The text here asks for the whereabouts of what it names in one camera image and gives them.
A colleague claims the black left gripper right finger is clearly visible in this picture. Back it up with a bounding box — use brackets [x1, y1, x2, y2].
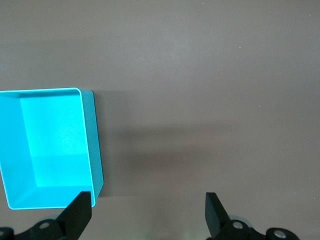
[204, 191, 301, 240]

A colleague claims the cyan plastic bin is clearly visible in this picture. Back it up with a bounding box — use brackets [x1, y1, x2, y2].
[0, 87, 105, 210]

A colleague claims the brown table cover sheet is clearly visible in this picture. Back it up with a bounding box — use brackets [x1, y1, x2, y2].
[0, 0, 320, 240]

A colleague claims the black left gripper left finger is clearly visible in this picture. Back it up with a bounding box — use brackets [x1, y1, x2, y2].
[0, 191, 93, 240]

